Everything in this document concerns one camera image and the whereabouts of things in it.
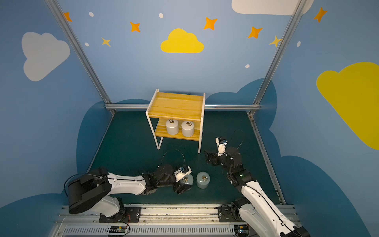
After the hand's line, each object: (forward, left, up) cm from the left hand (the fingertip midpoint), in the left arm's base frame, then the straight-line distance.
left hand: (190, 176), depth 82 cm
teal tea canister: (-3, -7, +2) cm, 8 cm away
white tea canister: (+23, +11, +16) cm, 30 cm away
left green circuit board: (-25, +35, -7) cm, 44 cm away
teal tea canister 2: (-3, +1, +2) cm, 4 cm away
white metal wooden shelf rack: (+22, +5, +26) cm, 34 cm away
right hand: (+12, -13, +11) cm, 21 cm away
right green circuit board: (-24, -27, -8) cm, 37 cm away
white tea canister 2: (+21, +2, +16) cm, 27 cm away
